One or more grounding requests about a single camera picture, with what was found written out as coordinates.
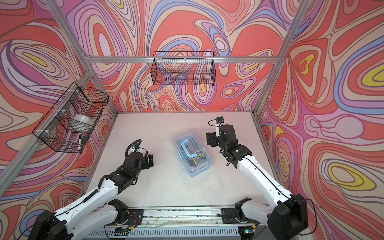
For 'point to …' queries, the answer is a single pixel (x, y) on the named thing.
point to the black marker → (79, 148)
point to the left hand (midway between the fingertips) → (147, 155)
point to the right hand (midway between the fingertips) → (215, 136)
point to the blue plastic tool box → (193, 153)
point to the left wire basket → (68, 124)
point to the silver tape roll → (84, 118)
